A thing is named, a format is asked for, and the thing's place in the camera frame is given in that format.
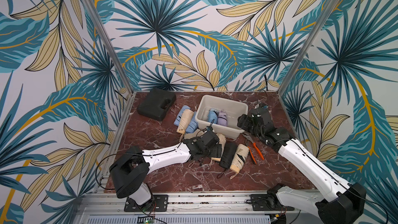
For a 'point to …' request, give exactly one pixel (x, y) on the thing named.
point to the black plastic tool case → (156, 103)
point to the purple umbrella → (222, 118)
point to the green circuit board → (148, 221)
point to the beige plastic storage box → (233, 108)
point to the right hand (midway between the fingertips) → (243, 120)
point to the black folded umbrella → (228, 152)
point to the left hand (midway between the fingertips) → (214, 151)
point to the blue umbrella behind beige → (193, 124)
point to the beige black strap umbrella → (239, 158)
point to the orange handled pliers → (248, 140)
